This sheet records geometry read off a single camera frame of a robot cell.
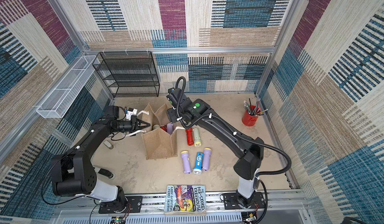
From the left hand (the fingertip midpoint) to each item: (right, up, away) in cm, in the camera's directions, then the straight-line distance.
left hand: (150, 125), depth 81 cm
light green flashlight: (+26, -11, +10) cm, 30 cm away
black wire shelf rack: (-23, +34, +27) cm, 49 cm away
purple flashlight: (+9, -3, +11) cm, 15 cm away
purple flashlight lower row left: (+19, -21, +4) cm, 28 cm away
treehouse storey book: (+20, -35, -9) cm, 41 cm away
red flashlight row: (+21, -8, +13) cm, 26 cm away
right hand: (+16, +7, -5) cm, 18 cm away
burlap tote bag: (+4, -10, +2) cm, 11 cm away
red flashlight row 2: (+5, -3, +13) cm, 14 cm away
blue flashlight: (+26, -20, +3) cm, 33 cm away
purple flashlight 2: (+31, -19, +4) cm, 36 cm away
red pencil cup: (+59, +4, +15) cm, 61 cm away
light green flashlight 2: (0, -2, +12) cm, 12 cm away
